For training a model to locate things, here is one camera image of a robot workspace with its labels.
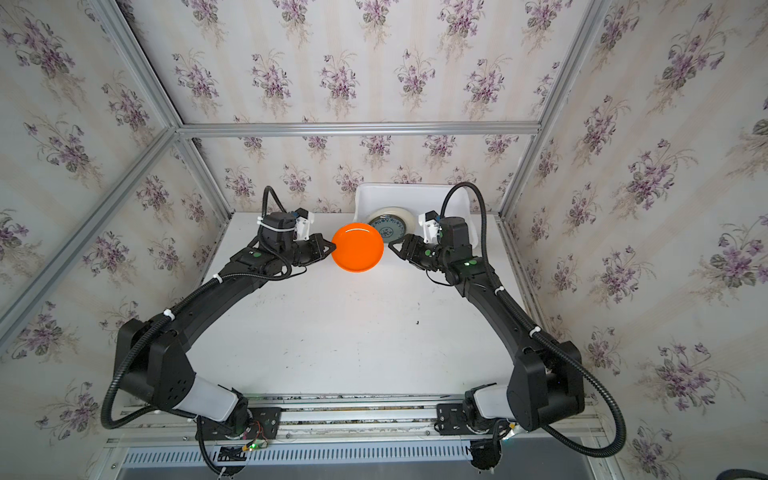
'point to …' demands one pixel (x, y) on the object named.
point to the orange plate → (359, 247)
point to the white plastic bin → (417, 199)
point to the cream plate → (406, 216)
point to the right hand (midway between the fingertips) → (392, 249)
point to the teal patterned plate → (390, 226)
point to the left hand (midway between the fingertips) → (336, 241)
